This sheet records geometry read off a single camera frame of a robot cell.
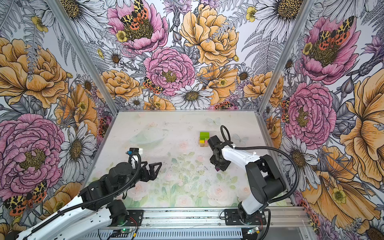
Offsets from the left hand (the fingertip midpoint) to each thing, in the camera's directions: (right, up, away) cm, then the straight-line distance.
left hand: (153, 168), depth 73 cm
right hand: (+33, -5, +16) cm, 37 cm away
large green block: (+26, +13, +27) cm, 40 cm away
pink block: (+27, +10, +27) cm, 39 cm away
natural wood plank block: (+25, +7, +28) cm, 38 cm away
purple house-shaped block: (+33, -5, +16) cm, 37 cm away
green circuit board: (-13, -29, -1) cm, 32 cm away
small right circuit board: (+47, -29, -1) cm, 55 cm away
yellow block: (+24, +10, +27) cm, 37 cm away
